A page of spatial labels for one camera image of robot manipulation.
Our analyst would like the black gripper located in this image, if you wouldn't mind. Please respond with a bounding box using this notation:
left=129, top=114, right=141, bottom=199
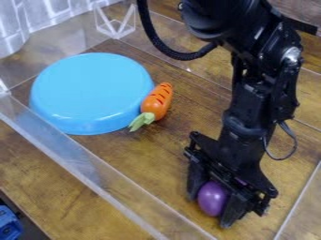
left=185, top=113, right=277, bottom=229

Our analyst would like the purple toy eggplant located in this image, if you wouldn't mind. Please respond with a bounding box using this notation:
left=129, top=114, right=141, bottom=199
left=197, top=181, right=228, bottom=217

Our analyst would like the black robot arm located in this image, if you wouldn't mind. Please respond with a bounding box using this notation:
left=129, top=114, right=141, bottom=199
left=181, top=0, right=304, bottom=228

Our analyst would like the blue round tray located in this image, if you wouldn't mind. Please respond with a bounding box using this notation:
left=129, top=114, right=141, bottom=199
left=30, top=52, right=154, bottom=135

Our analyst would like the orange toy carrot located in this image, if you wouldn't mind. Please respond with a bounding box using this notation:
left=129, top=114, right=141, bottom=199
left=129, top=82, right=173, bottom=131

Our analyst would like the blue object at corner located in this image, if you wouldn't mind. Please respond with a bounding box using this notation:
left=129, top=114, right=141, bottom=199
left=0, top=205, right=23, bottom=240

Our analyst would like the white brick pattern curtain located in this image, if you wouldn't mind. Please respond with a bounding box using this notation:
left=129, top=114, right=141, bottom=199
left=0, top=0, right=121, bottom=59

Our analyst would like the clear acrylic enclosure wall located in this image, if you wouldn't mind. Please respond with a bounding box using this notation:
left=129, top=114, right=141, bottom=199
left=0, top=0, right=321, bottom=240

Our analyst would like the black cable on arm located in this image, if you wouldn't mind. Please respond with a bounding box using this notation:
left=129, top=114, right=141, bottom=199
left=135, top=0, right=218, bottom=62

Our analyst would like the clear acrylic corner bracket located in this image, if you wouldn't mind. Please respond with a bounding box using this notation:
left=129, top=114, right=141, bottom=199
left=94, top=5, right=137, bottom=39

